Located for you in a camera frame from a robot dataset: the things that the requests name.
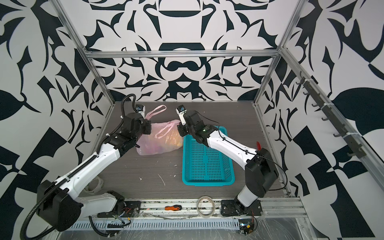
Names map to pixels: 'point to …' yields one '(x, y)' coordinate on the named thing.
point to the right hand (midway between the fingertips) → (181, 121)
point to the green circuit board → (246, 226)
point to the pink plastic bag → (165, 136)
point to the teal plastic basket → (204, 166)
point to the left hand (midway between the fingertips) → (145, 117)
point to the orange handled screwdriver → (175, 207)
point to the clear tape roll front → (208, 215)
